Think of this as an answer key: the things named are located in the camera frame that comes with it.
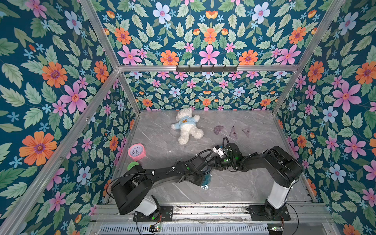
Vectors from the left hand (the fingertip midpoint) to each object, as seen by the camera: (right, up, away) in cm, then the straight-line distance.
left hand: (203, 181), depth 84 cm
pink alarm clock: (-43, +15, +10) cm, 47 cm away
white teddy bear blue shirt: (-11, +33, +17) cm, 39 cm away
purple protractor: (+12, +30, +24) cm, 40 cm away
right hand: (+4, +10, +3) cm, 11 cm away
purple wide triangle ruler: (+34, +28, +23) cm, 50 cm away
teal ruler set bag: (+2, +1, 0) cm, 2 cm away
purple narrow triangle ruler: (+23, +27, +23) cm, 42 cm away
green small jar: (-43, +9, +2) cm, 44 cm away
